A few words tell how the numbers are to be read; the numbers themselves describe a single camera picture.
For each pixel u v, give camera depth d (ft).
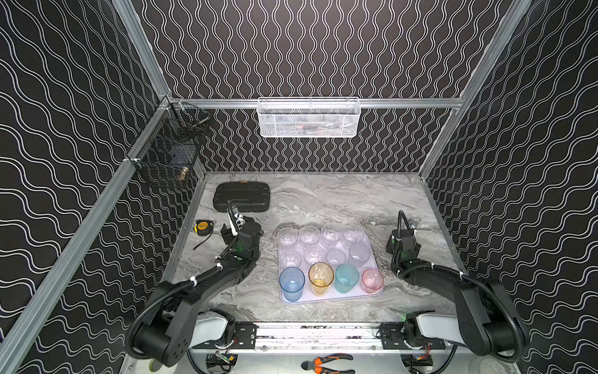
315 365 2.26
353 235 3.09
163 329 1.35
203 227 3.20
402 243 2.31
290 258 2.84
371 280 2.81
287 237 3.06
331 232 3.12
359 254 2.97
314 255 2.87
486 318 1.40
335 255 2.82
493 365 2.26
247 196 3.49
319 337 2.49
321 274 2.56
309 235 3.04
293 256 2.89
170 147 3.04
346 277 2.82
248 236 2.14
